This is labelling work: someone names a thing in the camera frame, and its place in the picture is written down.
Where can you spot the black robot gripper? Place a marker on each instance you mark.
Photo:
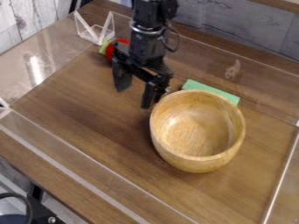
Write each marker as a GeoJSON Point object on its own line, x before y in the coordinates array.
{"type": "Point", "coordinates": [142, 59]}

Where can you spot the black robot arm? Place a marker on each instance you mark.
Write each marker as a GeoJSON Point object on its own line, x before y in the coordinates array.
{"type": "Point", "coordinates": [154, 14]}

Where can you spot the light wooden bowl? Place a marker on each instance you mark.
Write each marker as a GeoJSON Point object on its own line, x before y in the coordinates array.
{"type": "Point", "coordinates": [198, 130]}

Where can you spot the red felt ball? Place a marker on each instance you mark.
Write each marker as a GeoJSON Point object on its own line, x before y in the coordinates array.
{"type": "Point", "coordinates": [110, 48]}

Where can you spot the green flat block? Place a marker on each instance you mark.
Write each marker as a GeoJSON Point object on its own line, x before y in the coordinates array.
{"type": "Point", "coordinates": [194, 85]}

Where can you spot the small green block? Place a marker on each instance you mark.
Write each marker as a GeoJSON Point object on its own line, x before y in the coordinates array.
{"type": "Point", "coordinates": [105, 46]}

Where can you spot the clear acrylic corner bracket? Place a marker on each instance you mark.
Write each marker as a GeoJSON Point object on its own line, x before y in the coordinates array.
{"type": "Point", "coordinates": [96, 33]}

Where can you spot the clear acrylic tray wall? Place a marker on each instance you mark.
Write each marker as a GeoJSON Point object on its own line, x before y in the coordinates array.
{"type": "Point", "coordinates": [94, 191]}

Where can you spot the black metal bracket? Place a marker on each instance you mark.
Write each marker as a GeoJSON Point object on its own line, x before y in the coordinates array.
{"type": "Point", "coordinates": [42, 214]}

